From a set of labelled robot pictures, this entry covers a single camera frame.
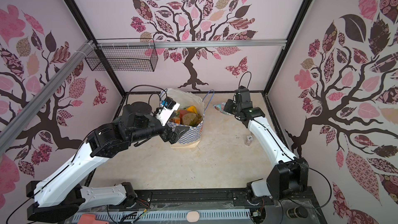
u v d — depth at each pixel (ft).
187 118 2.80
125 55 3.11
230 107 2.40
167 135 1.62
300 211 2.03
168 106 1.52
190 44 3.05
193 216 2.27
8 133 1.62
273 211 2.36
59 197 1.25
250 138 2.88
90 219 2.18
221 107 2.74
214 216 2.29
